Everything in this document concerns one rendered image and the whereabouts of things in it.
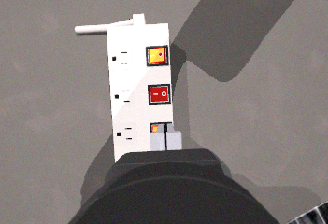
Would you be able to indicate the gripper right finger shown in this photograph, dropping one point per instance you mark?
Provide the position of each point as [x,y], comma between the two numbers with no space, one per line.
[173,138]

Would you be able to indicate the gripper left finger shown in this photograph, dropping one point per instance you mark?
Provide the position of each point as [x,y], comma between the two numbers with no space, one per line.
[158,139]

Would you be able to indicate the white power strip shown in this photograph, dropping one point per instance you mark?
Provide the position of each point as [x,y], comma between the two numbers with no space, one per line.
[140,81]

